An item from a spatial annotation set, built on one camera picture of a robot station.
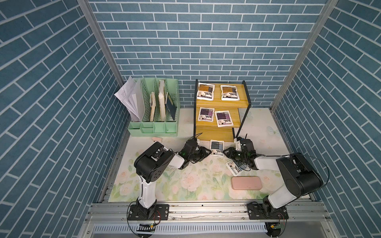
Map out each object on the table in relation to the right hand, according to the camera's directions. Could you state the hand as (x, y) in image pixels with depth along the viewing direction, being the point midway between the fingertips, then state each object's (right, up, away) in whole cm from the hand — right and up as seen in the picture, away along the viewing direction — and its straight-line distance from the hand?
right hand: (225, 152), depth 94 cm
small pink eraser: (-46, +8, +4) cm, 47 cm away
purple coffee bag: (-2, +22, -3) cm, 22 cm away
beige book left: (-47, +31, 0) cm, 56 cm away
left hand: (-8, -1, -2) cm, 8 cm away
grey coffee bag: (-5, +3, +2) cm, 7 cm away
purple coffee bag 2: (-13, +24, -2) cm, 28 cm away
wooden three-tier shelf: (-5, +28, +3) cm, 28 cm away
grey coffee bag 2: (+5, -8, -6) cm, 11 cm away
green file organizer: (-40, +15, +14) cm, 44 cm away
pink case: (+10, -15, -10) cm, 21 cm away
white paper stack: (-58, +37, -5) cm, 69 cm away
